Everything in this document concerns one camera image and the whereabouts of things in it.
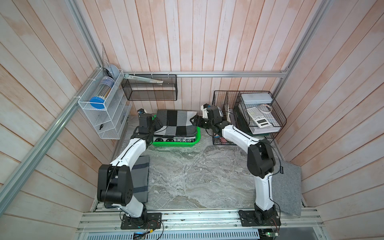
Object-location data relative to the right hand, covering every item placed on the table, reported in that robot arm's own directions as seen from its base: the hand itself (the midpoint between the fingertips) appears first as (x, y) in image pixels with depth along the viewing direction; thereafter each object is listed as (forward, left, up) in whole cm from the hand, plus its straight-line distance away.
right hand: (192, 121), depth 93 cm
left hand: (-4, +22, +2) cm, 23 cm away
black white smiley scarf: (-6, +12, -12) cm, 18 cm away
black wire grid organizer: (+25, -26, -4) cm, 36 cm away
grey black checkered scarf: (+8, +12, -11) cm, 18 cm away
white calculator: (+1, -41, +2) cm, 41 cm away
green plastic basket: (-8, +10, -13) cm, 19 cm away
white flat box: (+18, -43, +4) cm, 47 cm away
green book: (+8, -35, -10) cm, 37 cm away
